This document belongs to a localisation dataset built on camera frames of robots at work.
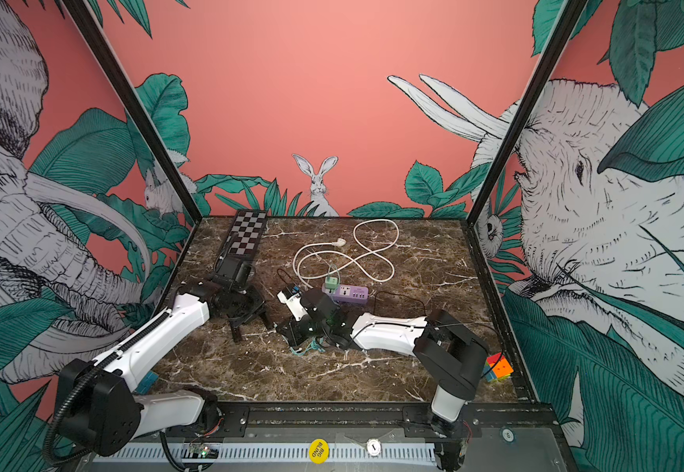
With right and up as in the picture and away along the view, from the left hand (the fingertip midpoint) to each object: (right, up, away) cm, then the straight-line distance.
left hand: (272, 303), depth 83 cm
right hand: (+3, -6, -6) cm, 9 cm away
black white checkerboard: (-18, +22, +28) cm, 39 cm away
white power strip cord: (+23, +10, +24) cm, 35 cm away
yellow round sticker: (+15, -33, -13) cm, 39 cm away
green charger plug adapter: (+17, +5, +10) cm, 20 cm away
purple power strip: (+22, +1, +13) cm, 26 cm away
